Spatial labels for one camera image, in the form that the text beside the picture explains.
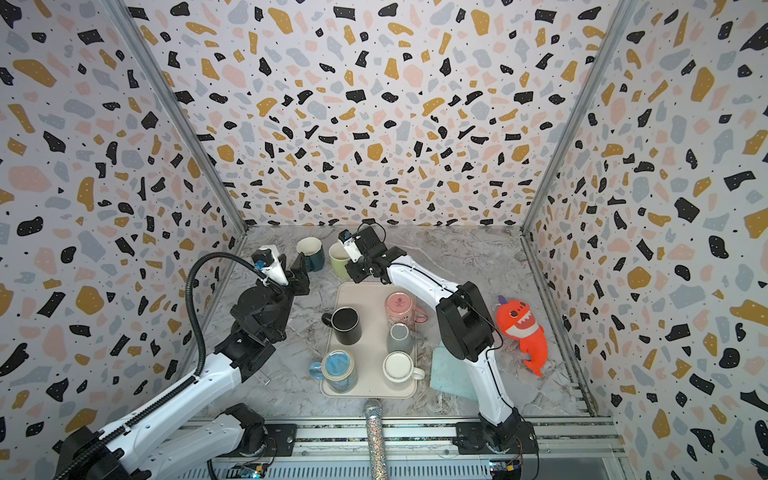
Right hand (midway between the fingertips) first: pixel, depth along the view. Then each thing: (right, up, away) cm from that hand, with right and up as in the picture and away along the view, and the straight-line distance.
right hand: (346, 258), depth 92 cm
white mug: (+16, -29, -12) cm, 35 cm away
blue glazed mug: (+1, -28, -17) cm, 32 cm away
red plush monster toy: (+50, -18, -5) cm, 54 cm away
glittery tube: (+10, -38, -17) cm, 43 cm away
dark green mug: (-15, +3, +15) cm, 21 cm away
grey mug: (+17, -21, -10) cm, 29 cm away
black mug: (+1, -18, -8) cm, 20 cm away
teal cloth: (+31, -33, -8) cm, 46 cm away
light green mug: (-2, 0, +1) cm, 2 cm away
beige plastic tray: (+6, -13, +9) cm, 17 cm away
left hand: (-9, +2, -21) cm, 23 cm away
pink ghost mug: (+17, -14, -6) cm, 22 cm away
